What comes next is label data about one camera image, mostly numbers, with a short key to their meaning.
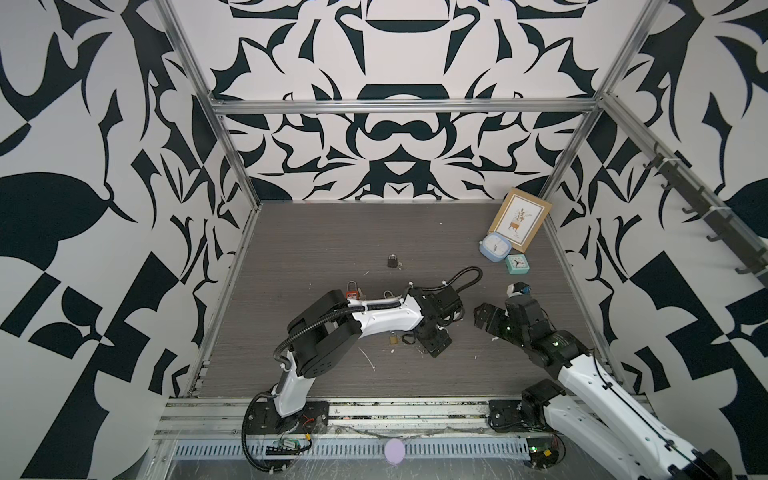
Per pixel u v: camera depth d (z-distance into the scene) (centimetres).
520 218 103
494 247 105
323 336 48
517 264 101
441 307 69
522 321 63
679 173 65
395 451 63
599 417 50
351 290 96
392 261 102
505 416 74
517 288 74
